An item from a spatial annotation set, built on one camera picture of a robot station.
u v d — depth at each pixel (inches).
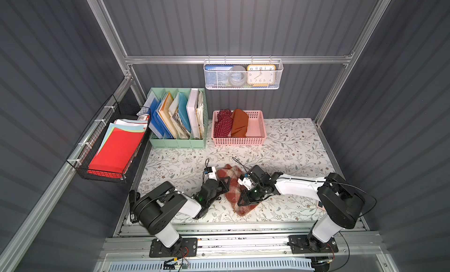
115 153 26.9
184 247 28.9
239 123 44.5
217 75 33.1
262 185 27.3
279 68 35.7
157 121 37.9
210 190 26.9
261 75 34.6
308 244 26.3
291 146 42.7
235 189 33.1
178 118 37.9
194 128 40.9
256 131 46.9
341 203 18.4
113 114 30.7
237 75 35.6
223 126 43.7
